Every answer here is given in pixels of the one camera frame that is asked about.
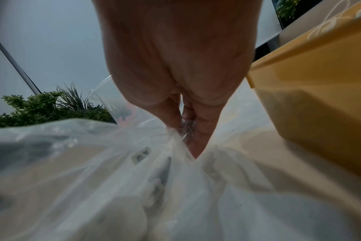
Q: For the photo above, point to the person's right hand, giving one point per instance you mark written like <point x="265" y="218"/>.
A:
<point x="180" y="47"/>

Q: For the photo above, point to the yellow tray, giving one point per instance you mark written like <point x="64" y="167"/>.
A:
<point x="317" y="82"/>

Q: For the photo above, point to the clear zip bag with tea bags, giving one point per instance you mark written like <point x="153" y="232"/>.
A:
<point x="79" y="176"/>

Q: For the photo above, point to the clear storage box pink latches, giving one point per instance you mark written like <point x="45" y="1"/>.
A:
<point x="109" y="103"/>

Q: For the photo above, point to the green hedge plant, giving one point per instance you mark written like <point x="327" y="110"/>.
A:
<point x="34" y="108"/>
<point x="287" y="8"/>

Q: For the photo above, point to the white roller blind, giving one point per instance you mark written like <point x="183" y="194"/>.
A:
<point x="64" y="35"/>

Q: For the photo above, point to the beige bench seat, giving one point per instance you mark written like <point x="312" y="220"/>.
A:
<point x="305" y="26"/>

